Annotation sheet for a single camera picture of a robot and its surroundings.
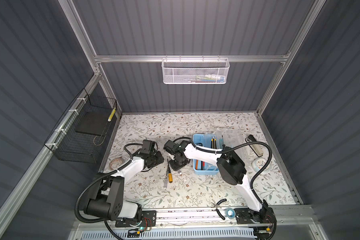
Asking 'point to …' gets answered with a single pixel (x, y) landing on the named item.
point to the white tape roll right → (258, 163)
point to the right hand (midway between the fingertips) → (176, 168)
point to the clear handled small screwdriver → (165, 182)
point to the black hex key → (200, 143)
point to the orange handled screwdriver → (170, 174)
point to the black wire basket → (79, 135)
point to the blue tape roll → (233, 212)
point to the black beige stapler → (256, 147)
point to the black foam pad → (94, 123)
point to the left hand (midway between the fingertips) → (161, 158)
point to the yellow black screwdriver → (223, 145)
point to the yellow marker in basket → (113, 111)
